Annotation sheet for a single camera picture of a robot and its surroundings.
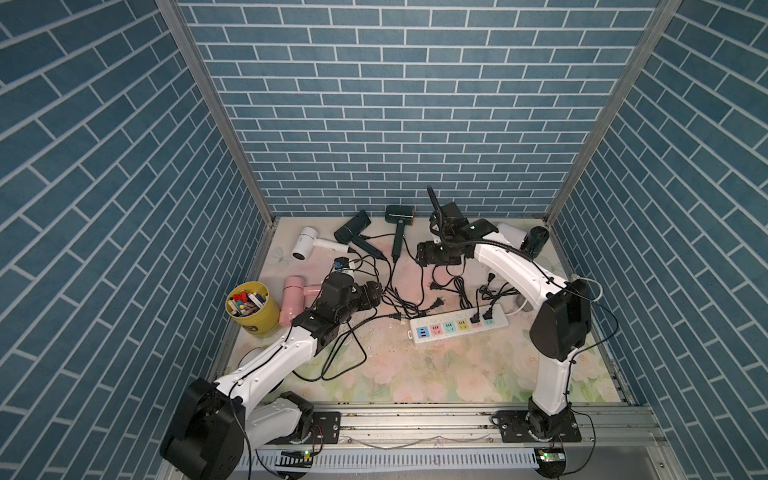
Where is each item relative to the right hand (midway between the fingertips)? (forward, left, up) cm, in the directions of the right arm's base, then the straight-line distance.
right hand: (427, 259), depth 89 cm
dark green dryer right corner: (+17, -38, -8) cm, 42 cm away
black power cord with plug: (-1, -20, -12) cm, 24 cm away
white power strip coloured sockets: (-14, -10, -13) cm, 22 cm away
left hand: (-11, +13, -1) cm, 17 cm away
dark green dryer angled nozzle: (+19, +28, -11) cm, 36 cm away
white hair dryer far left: (+14, +43, -11) cm, 47 cm away
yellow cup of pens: (-16, +51, -7) cm, 54 cm away
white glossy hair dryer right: (+21, -32, -10) cm, 39 cm away
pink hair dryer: (-10, +40, -10) cm, 43 cm away
